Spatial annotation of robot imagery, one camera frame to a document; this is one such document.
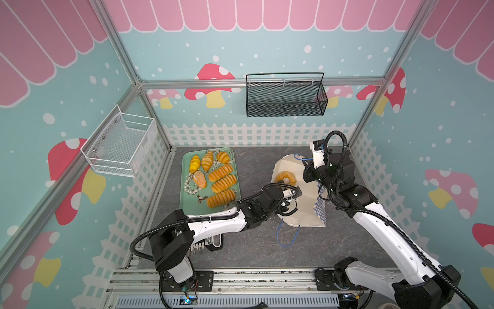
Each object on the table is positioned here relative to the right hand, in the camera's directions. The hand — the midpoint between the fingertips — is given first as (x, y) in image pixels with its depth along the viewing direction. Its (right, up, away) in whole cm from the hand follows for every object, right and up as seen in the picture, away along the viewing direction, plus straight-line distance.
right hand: (303, 158), depth 72 cm
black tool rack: (-36, -36, +11) cm, 52 cm away
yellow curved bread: (-52, -2, +36) cm, 63 cm away
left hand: (-6, -14, +8) cm, 17 cm away
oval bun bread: (-47, -10, +27) cm, 55 cm away
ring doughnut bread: (-3, -7, +26) cm, 27 cm away
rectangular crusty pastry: (-35, -19, +21) cm, 45 cm away
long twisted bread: (-37, -7, +30) cm, 48 cm away
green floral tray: (-43, -11, +30) cm, 54 cm away
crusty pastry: (-35, -12, +26) cm, 45 cm away
